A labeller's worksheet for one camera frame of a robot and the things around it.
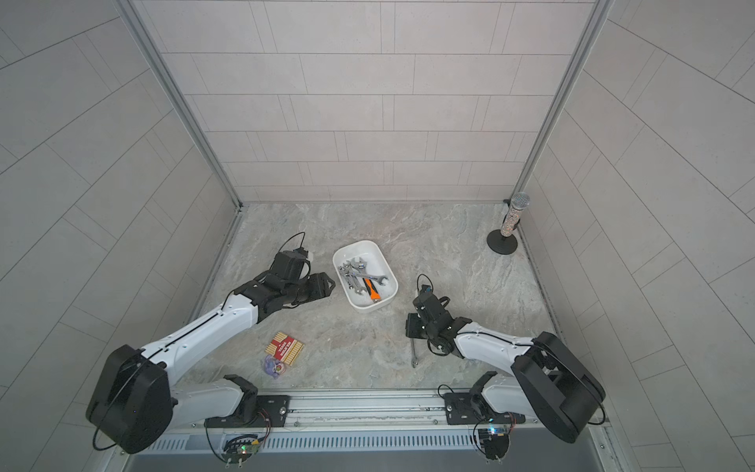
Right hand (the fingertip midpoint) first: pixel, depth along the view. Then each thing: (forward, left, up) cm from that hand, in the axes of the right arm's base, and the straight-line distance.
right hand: (405, 324), depth 87 cm
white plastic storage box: (+23, +12, +4) cm, 26 cm away
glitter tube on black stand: (+28, -37, +2) cm, 46 cm away
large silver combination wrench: (+14, +8, +4) cm, 17 cm away
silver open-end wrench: (+19, +20, +4) cm, 27 cm away
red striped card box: (-6, +34, +4) cm, 35 cm away
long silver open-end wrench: (-11, -2, +2) cm, 12 cm away
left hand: (+9, +20, +12) cm, 24 cm away
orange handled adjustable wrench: (+10, +10, +3) cm, 15 cm away
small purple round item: (-11, +35, +5) cm, 38 cm away
